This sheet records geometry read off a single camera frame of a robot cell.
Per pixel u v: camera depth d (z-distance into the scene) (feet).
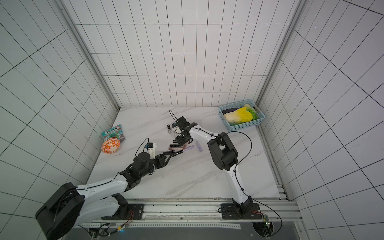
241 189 2.00
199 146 3.18
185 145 3.13
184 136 2.44
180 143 2.89
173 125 3.00
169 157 2.64
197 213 2.40
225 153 1.89
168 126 3.24
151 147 2.54
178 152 3.05
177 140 2.94
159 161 2.40
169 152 3.04
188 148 3.12
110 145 3.12
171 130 3.30
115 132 3.31
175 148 3.11
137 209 2.38
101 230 3.50
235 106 3.77
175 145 3.12
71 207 1.34
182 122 2.67
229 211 2.34
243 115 3.41
